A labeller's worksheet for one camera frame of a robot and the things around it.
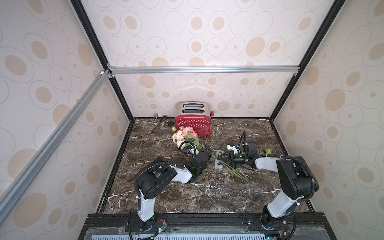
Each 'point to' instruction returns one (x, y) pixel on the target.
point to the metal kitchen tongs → (162, 119)
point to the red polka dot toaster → (194, 114)
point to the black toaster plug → (171, 122)
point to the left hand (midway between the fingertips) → (217, 147)
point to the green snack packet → (268, 151)
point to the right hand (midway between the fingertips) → (224, 160)
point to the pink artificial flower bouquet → (185, 136)
